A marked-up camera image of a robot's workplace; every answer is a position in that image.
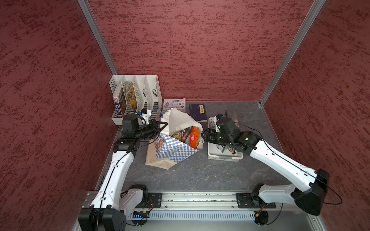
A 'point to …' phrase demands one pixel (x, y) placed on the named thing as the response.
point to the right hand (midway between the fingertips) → (205, 139)
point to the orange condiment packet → (194, 137)
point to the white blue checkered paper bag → (180, 141)
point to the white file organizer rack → (148, 92)
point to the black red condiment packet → (186, 135)
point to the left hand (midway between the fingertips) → (167, 126)
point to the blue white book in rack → (119, 100)
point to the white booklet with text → (179, 104)
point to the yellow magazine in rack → (132, 99)
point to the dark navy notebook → (197, 111)
